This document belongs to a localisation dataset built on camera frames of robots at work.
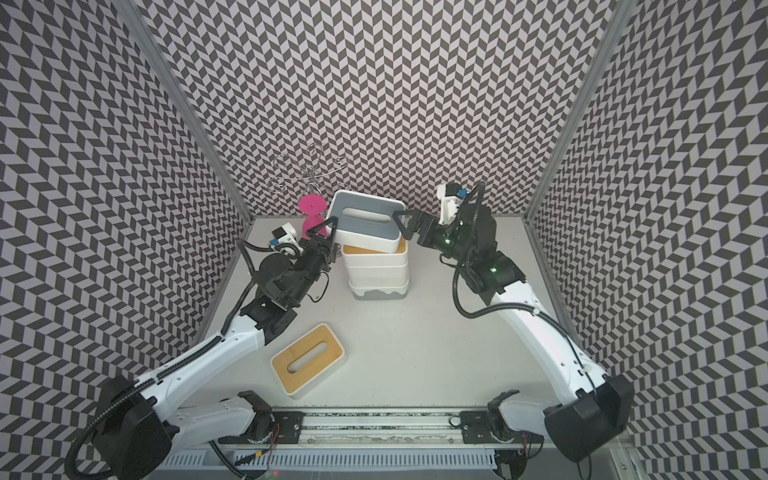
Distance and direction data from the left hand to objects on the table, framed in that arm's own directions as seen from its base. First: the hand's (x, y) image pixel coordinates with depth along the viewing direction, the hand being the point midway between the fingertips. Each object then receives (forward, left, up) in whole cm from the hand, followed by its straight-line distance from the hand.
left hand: (342, 226), depth 69 cm
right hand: (-1, -15, +1) cm, 15 cm away
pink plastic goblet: (+13, +11, -6) cm, 18 cm away
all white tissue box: (-1, -7, -30) cm, 30 cm away
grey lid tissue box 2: (+2, -7, -23) cm, 24 cm away
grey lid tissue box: (+7, -4, -6) cm, 10 cm away
